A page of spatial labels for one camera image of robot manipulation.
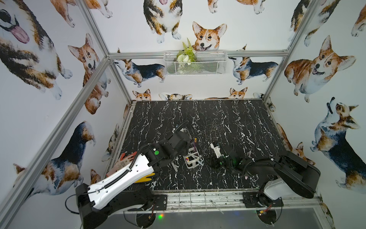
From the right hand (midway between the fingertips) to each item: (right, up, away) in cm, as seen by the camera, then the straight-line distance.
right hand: (206, 159), depth 86 cm
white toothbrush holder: (-9, +3, -10) cm, 14 cm away
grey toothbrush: (-19, -4, 0) cm, 20 cm away
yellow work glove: (-35, -9, -6) cm, 37 cm away
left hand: (-13, +14, -13) cm, 23 cm away
